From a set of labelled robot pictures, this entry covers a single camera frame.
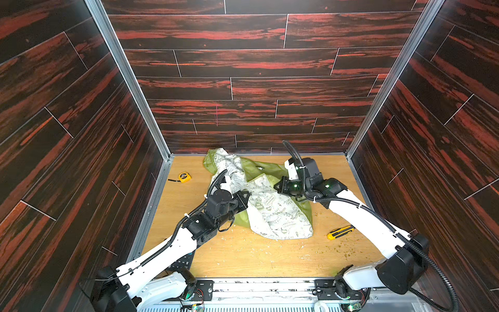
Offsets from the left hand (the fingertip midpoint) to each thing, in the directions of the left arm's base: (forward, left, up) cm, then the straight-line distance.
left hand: (252, 193), depth 73 cm
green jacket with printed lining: (+4, -9, -24) cm, 26 cm away
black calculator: (-20, +28, -24) cm, 42 cm away
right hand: (+6, -10, -2) cm, 12 cm away
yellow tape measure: (+26, +39, -23) cm, 52 cm away
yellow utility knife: (-6, -38, -23) cm, 45 cm away
